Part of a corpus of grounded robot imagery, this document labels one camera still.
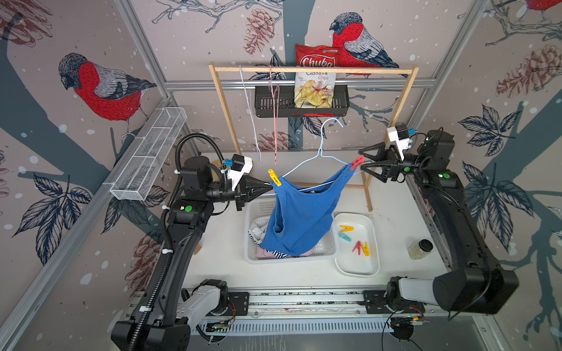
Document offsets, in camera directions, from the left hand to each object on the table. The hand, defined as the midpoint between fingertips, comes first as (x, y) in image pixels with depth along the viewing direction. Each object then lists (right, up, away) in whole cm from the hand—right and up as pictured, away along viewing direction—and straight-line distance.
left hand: (272, 184), depth 59 cm
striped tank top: (-1, -26, +18) cm, 32 cm away
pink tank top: (-5, -28, +21) cm, 35 cm away
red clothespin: (+33, -27, +27) cm, 51 cm away
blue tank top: (+7, -12, +11) cm, 18 cm away
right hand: (+26, +7, +5) cm, 28 cm away
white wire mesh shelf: (-47, +4, +14) cm, 49 cm away
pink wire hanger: (-3, +25, +63) cm, 68 cm away
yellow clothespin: (+36, -28, +26) cm, 52 cm away
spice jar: (+53, -25, +18) cm, 61 cm away
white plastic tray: (+28, -32, +21) cm, 47 cm away
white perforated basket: (-8, -15, +32) cm, 37 cm away
